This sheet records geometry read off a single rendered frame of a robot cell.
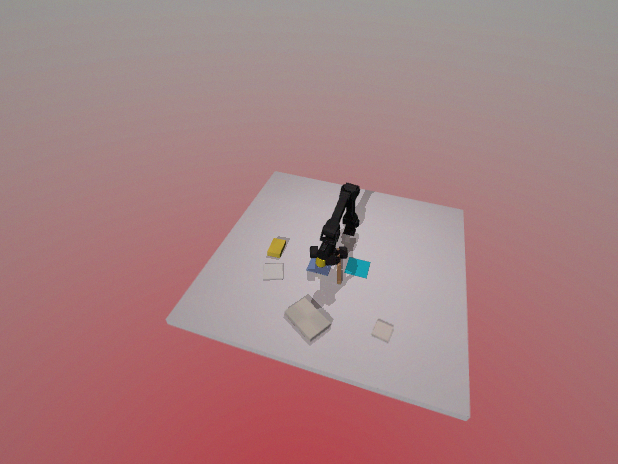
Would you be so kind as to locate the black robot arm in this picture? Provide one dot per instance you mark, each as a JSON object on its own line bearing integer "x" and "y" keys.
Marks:
{"x": 331, "y": 229}

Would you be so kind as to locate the yellow flat block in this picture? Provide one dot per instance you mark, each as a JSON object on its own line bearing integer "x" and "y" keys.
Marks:
{"x": 276, "y": 248}

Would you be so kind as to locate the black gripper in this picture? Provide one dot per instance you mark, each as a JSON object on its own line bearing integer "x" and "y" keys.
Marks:
{"x": 342, "y": 251}

